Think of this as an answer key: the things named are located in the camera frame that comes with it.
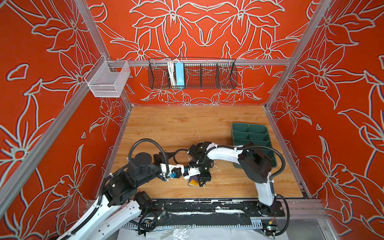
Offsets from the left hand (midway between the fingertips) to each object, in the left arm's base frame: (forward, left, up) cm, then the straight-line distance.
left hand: (175, 154), depth 64 cm
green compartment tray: (+29, -41, -22) cm, 55 cm away
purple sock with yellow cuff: (-4, -9, -24) cm, 26 cm away
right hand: (-3, -11, -27) cm, 29 cm away
